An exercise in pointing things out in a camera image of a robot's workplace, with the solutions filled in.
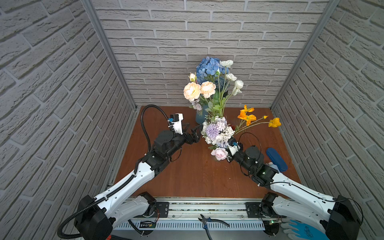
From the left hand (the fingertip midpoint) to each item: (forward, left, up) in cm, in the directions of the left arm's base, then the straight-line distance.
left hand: (197, 123), depth 68 cm
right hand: (-3, -14, -11) cm, 18 cm away
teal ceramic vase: (+18, -3, -13) cm, 22 cm away
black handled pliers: (-35, -3, -31) cm, 47 cm away
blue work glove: (-41, -46, -30) cm, 68 cm away
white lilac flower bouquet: (+20, -1, -8) cm, 22 cm away
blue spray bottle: (-5, -51, -31) cm, 60 cm away
